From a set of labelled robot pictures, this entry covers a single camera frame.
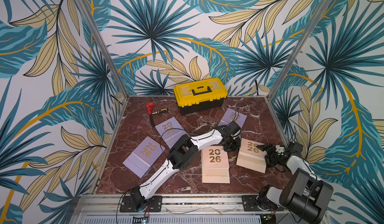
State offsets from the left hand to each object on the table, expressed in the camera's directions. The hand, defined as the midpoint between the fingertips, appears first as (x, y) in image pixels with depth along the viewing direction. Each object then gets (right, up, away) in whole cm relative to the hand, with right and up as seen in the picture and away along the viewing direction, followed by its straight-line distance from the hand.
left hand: (241, 152), depth 89 cm
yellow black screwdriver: (-50, +25, +20) cm, 60 cm away
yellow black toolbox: (-25, +35, +8) cm, 43 cm away
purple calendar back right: (-1, +22, +18) cm, 28 cm away
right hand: (+10, +2, -2) cm, 10 cm away
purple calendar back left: (-43, +12, +10) cm, 46 cm away
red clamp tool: (-62, +28, +23) cm, 72 cm away
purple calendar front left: (-59, -4, -2) cm, 60 cm away
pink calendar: (-16, -5, -6) cm, 18 cm away
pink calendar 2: (+4, -1, -5) cm, 7 cm away
